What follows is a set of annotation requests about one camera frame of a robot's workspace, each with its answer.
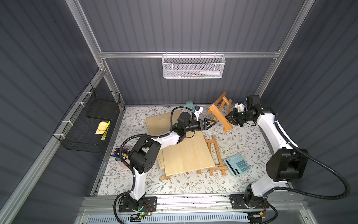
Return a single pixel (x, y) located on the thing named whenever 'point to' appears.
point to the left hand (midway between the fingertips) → (216, 125)
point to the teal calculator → (237, 164)
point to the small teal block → (189, 104)
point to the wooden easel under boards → (164, 177)
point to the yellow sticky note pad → (100, 129)
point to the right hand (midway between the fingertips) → (227, 118)
